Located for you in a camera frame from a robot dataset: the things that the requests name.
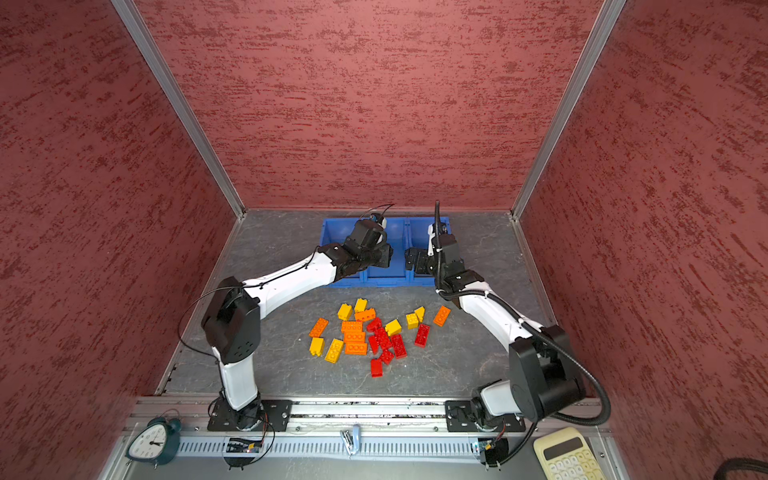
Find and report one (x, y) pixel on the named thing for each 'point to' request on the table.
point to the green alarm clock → (156, 441)
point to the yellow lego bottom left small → (316, 346)
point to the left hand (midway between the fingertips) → (387, 255)
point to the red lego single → (422, 335)
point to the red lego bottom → (376, 368)
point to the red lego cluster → (383, 344)
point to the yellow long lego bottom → (334, 351)
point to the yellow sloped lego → (420, 312)
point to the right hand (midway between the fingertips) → (416, 258)
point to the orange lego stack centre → (354, 338)
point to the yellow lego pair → (412, 321)
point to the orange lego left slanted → (319, 328)
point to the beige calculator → (567, 455)
